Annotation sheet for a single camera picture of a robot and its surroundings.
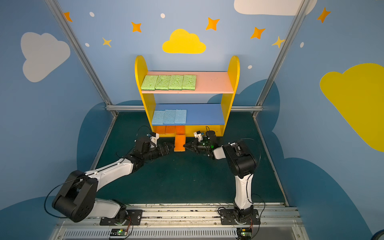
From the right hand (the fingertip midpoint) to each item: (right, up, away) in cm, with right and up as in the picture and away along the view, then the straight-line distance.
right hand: (184, 144), depth 92 cm
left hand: (-8, -1, -5) cm, 10 cm away
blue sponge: (-18, +17, +7) cm, 26 cm away
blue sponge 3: (-3, +18, +8) cm, 20 cm away
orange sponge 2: (-11, +9, +17) cm, 22 cm away
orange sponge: (-17, +10, +12) cm, 23 cm away
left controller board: (-31, -40, -20) cm, 55 cm away
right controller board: (+30, -41, -20) cm, 55 cm away
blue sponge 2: (-11, +18, +7) cm, 22 cm away
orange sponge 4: (-3, +2, +4) cm, 6 cm away
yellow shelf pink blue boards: (+10, +18, +10) cm, 22 cm away
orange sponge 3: (-4, +9, +16) cm, 19 cm away
